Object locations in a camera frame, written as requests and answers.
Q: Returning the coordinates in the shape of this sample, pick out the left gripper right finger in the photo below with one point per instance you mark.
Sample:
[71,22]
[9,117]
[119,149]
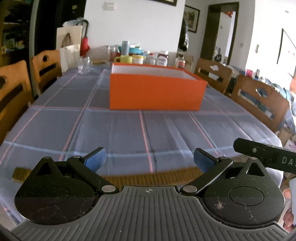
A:
[211,167]

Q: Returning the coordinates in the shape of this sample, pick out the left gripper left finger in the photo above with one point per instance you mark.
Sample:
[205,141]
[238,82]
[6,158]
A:
[85,169]

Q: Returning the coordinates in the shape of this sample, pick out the person's right hand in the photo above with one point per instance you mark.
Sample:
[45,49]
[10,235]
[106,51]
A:
[288,215]

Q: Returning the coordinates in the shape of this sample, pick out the far right wooden chair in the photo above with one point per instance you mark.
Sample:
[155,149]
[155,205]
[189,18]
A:
[261,100]

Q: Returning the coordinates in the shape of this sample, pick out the wooden chair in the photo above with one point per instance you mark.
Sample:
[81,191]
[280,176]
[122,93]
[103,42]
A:
[45,69]
[16,94]
[261,100]
[217,75]

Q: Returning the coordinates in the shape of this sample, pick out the blue plaid tablecloth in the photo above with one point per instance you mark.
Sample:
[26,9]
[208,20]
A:
[72,117]

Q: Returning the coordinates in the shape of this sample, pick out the near right wooden chair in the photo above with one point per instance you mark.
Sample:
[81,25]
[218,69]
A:
[217,75]

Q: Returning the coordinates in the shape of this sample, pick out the orange cardboard box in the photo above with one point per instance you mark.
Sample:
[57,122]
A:
[149,87]

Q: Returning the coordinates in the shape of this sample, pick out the near left wooden chair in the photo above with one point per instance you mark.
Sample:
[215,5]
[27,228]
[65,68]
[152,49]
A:
[16,94]

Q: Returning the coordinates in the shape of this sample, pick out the clear glass jar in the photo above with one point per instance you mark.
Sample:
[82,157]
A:
[84,64]

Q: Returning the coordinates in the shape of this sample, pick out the far left wooden chair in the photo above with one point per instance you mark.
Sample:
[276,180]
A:
[45,69]

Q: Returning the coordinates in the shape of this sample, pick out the cardboard carton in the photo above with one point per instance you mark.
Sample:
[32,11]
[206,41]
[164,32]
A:
[189,59]

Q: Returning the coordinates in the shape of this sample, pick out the green mug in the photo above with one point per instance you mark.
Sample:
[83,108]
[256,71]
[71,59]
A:
[126,59]

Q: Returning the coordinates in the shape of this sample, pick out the white jar yellow lid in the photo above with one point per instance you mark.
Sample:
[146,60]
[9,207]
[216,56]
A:
[137,59]

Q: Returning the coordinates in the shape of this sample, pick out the purple Centrum vitamin bottle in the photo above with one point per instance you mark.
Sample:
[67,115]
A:
[162,58]

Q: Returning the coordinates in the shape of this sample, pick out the red folded umbrella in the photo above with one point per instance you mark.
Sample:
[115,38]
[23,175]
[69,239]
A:
[84,42]

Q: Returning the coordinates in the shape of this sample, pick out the dark hanging coat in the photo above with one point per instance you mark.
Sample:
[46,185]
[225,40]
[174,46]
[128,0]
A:
[184,37]

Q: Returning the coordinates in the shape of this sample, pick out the teal lidded container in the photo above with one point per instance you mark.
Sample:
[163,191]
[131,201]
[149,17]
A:
[135,50]

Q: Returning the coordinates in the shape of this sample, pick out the light blue thermos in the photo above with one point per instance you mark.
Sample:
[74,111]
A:
[125,48]

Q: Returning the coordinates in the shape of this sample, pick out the white paper bag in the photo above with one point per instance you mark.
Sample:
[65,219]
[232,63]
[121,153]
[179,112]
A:
[68,40]

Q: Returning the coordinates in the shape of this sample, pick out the small framed picture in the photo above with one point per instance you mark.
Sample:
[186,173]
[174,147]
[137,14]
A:
[191,16]

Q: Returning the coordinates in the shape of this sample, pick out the dark wooden shelf cabinet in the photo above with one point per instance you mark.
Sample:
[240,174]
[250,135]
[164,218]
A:
[15,26]

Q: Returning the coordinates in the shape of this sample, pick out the large framed picture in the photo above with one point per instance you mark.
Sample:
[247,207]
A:
[169,2]

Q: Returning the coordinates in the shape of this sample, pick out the white wall switch box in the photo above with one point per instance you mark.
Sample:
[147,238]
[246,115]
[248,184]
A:
[108,6]

